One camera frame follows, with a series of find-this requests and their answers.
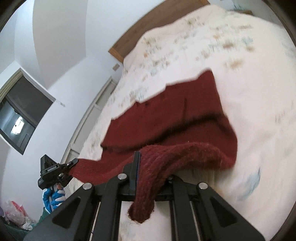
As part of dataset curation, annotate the dark red knit sweater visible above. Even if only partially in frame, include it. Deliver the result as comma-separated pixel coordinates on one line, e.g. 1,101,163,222
70,70,237,223

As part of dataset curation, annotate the blue gloved left hand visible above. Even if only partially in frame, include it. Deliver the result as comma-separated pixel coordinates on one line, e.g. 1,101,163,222
43,183,66,214

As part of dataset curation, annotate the white louvered radiator cover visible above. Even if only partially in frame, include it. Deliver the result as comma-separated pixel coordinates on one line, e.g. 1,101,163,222
60,77,117,164

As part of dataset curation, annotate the pink white plastic bag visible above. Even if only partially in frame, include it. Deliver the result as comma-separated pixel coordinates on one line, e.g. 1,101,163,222
4,201,36,231

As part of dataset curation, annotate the dark window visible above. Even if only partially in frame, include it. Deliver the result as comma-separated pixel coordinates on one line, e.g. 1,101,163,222
1,69,55,154

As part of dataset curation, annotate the wooden headboard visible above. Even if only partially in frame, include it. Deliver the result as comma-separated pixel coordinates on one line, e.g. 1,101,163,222
108,0,209,63

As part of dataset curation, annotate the right wooden nightstand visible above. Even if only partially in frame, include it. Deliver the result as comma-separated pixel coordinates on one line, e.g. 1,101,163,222
231,1,253,16

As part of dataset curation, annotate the left wall switch plate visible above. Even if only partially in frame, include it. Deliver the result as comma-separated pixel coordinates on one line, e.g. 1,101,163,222
112,63,120,71

